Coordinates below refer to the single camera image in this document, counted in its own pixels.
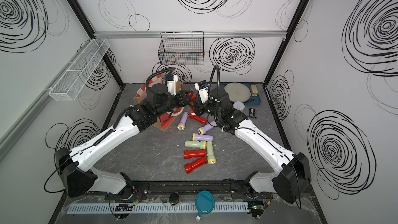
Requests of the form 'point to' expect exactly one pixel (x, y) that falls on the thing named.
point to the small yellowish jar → (254, 90)
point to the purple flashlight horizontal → (196, 137)
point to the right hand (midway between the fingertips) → (189, 101)
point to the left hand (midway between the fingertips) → (192, 93)
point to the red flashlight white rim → (193, 97)
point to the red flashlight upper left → (202, 121)
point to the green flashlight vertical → (211, 159)
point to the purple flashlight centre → (201, 130)
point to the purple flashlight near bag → (184, 118)
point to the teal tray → (256, 101)
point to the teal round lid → (204, 202)
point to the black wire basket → (182, 47)
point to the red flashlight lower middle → (189, 154)
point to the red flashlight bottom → (189, 167)
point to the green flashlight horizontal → (201, 144)
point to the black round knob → (174, 198)
